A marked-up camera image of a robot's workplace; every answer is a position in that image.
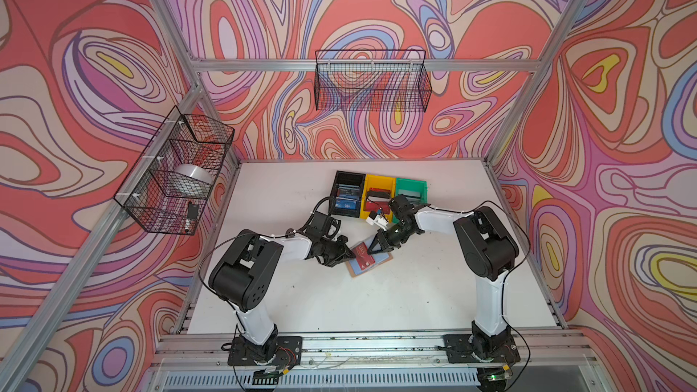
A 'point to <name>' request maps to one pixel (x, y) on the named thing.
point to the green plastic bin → (415, 190)
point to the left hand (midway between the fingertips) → (358, 254)
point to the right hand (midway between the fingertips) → (373, 255)
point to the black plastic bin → (347, 178)
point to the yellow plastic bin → (378, 182)
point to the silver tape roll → (191, 181)
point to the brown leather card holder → (379, 258)
